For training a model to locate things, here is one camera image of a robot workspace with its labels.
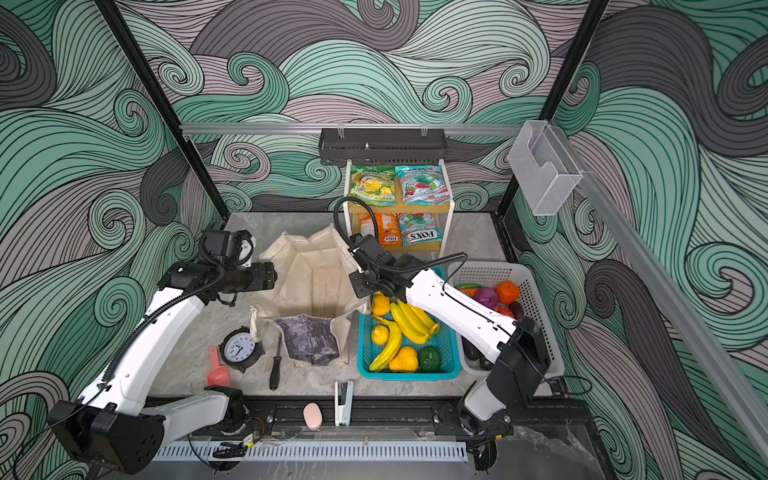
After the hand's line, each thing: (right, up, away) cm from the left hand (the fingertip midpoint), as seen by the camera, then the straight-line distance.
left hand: (263, 273), depth 77 cm
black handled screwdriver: (+2, -27, +4) cm, 27 cm away
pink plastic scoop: (-13, -28, +3) cm, 31 cm away
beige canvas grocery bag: (+10, -11, +18) cm, 23 cm away
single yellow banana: (+35, -20, +3) cm, 40 cm away
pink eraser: (+14, -35, -4) cm, 38 cm away
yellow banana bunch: (+42, -16, +11) cm, 46 cm away
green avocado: (+44, -23, +1) cm, 49 cm away
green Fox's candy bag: (+43, +12, +15) cm, 48 cm away
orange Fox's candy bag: (+34, +12, +13) cm, 38 cm away
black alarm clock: (-9, -22, +5) cm, 25 cm away
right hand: (+26, -1, +1) cm, 26 cm away
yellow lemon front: (+31, -18, +6) cm, 37 cm away
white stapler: (+22, -32, -3) cm, 39 cm away
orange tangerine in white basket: (+71, -8, +14) cm, 73 cm away
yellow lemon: (+31, -10, +11) cm, 35 cm away
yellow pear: (+38, -24, +1) cm, 44 cm away
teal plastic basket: (+49, -20, +4) cm, 53 cm away
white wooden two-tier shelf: (+48, +17, -1) cm, 51 cm away
